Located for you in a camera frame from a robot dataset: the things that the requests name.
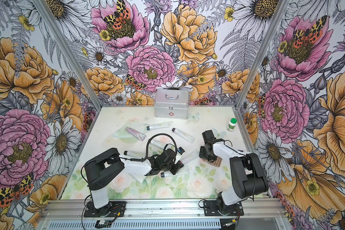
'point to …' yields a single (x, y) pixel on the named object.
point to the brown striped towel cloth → (217, 163)
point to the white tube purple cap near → (138, 173)
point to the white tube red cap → (188, 157)
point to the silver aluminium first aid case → (171, 103)
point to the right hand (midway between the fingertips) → (204, 159)
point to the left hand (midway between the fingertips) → (179, 166)
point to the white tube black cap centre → (158, 143)
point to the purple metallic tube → (140, 136)
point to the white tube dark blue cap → (182, 171)
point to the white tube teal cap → (159, 125)
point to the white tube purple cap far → (184, 135)
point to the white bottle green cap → (232, 124)
